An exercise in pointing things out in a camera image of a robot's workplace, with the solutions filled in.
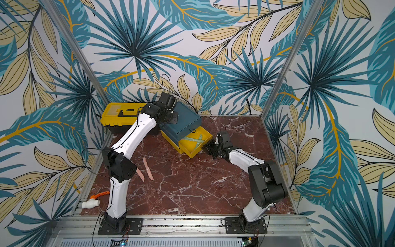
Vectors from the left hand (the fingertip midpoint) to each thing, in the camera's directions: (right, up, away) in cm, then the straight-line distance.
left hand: (173, 119), depth 87 cm
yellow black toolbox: (-35, +2, +8) cm, 36 cm away
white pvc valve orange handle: (-39, -42, -9) cm, 58 cm away
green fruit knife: (+14, -12, +8) cm, 20 cm away
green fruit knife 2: (+15, -11, +10) cm, 21 cm away
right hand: (+16, -15, +3) cm, 22 cm away
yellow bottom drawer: (+10, -14, +7) cm, 19 cm away
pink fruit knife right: (-15, -31, +3) cm, 34 cm away
